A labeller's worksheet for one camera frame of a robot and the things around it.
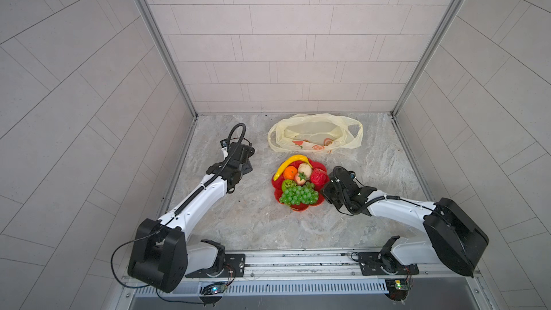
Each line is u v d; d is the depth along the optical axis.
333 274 0.71
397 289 0.68
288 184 0.83
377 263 0.71
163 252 0.39
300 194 0.79
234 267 0.70
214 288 0.65
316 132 1.08
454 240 0.42
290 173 0.89
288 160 0.91
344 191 0.66
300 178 0.83
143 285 0.41
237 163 0.63
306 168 0.89
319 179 0.84
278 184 0.87
